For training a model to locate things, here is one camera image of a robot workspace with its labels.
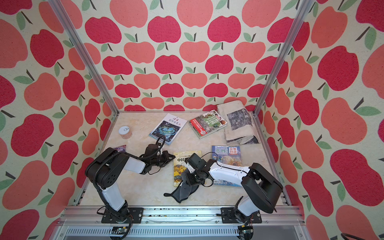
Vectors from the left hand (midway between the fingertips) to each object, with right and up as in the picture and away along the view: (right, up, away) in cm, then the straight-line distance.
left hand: (176, 159), depth 93 cm
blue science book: (-7, +20, +18) cm, 28 cm away
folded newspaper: (+43, +19, +9) cm, 48 cm away
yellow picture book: (+2, -3, -2) cm, 4 cm away
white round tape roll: (-37, +17, +9) cm, 41 cm away
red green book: (+21, +23, +18) cm, 36 cm away
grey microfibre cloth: (+5, -13, -15) cm, 21 cm away
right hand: (+7, -12, -10) cm, 17 cm away
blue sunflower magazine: (+35, +3, 0) cm, 35 cm away
